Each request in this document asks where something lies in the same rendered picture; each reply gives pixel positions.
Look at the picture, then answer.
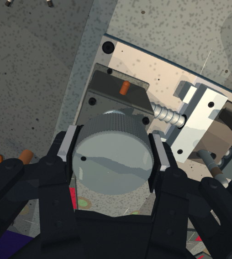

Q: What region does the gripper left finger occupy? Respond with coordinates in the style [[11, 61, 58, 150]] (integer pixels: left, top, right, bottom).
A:
[[0, 124, 83, 250]]

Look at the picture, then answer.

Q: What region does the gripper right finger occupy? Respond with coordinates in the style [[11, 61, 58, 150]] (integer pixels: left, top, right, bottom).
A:
[[148, 132, 232, 257]]

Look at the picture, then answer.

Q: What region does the grey knurled knob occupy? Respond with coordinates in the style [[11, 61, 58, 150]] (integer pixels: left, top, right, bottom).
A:
[[72, 109, 155, 196]]

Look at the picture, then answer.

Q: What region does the grey locating pin brown grip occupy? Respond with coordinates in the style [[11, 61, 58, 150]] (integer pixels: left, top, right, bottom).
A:
[[197, 150, 230, 189]]

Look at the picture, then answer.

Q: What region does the white vise jaw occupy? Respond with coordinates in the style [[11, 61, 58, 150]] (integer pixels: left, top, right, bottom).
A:
[[166, 80, 229, 164]]

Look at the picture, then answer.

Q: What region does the orange pin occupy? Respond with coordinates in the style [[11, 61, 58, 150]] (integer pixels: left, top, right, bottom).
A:
[[119, 80, 131, 95]]

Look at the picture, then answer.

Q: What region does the red flat block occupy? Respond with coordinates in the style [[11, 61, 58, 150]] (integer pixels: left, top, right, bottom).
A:
[[69, 187, 77, 210]]

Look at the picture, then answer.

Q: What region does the purple flat block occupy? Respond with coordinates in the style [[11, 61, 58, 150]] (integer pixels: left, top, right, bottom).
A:
[[0, 229, 36, 259]]

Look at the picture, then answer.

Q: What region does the silver lead screw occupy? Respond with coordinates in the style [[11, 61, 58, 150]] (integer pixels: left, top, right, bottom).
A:
[[150, 101, 187, 129]]

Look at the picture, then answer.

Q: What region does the dark grey screw block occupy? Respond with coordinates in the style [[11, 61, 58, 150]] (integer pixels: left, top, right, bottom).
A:
[[75, 62, 155, 132]]

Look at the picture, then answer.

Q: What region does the black bolt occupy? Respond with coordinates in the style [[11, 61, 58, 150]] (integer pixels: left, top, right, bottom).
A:
[[102, 41, 115, 54]]

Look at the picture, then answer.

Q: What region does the brown cast steel bracket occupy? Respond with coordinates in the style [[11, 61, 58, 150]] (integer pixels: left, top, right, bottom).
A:
[[188, 100, 232, 169]]

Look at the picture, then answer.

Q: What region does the beige fixture base plate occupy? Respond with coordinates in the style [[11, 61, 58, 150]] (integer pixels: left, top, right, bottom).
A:
[[73, 33, 232, 216]]

